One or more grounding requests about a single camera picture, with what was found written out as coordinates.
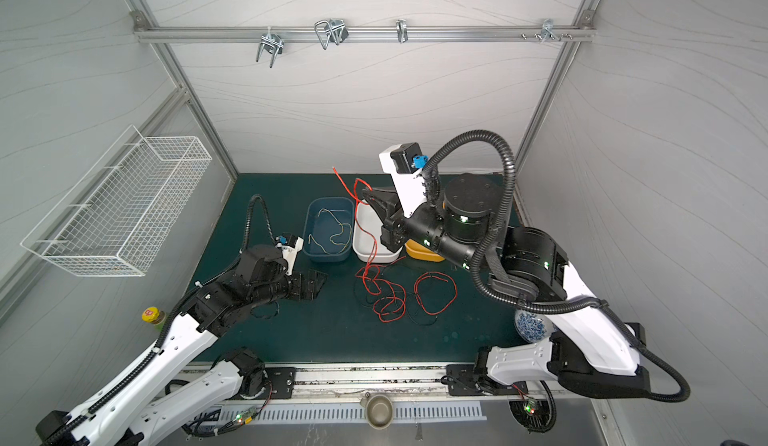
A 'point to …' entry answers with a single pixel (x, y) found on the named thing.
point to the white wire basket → (120, 224)
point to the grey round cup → (379, 410)
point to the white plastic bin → (366, 237)
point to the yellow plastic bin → (419, 251)
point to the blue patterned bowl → (532, 327)
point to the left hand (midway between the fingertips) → (317, 270)
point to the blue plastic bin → (329, 225)
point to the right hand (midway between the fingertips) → (375, 180)
